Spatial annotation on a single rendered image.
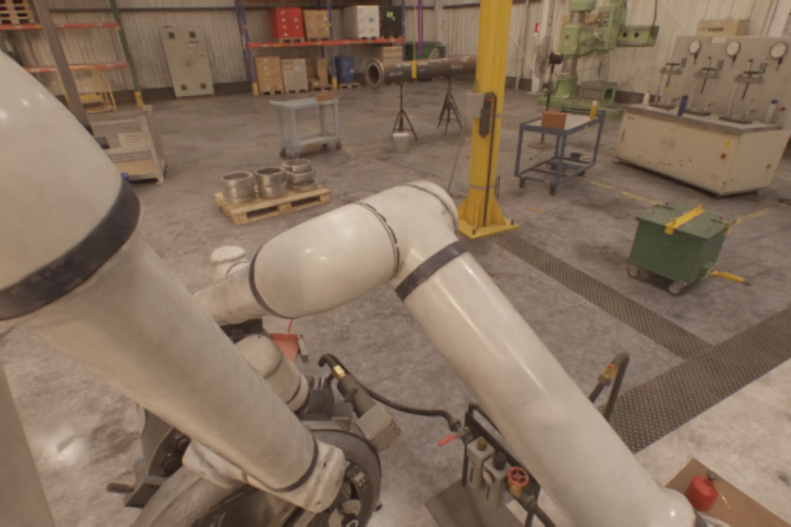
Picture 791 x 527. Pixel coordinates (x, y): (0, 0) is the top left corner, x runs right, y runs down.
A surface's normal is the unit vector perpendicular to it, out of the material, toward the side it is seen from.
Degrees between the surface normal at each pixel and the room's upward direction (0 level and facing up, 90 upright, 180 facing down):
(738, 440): 0
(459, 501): 0
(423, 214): 38
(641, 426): 0
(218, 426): 103
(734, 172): 90
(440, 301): 65
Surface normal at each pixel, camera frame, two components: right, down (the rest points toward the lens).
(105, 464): -0.02, -0.87
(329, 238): -0.03, -0.40
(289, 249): -0.42, -0.32
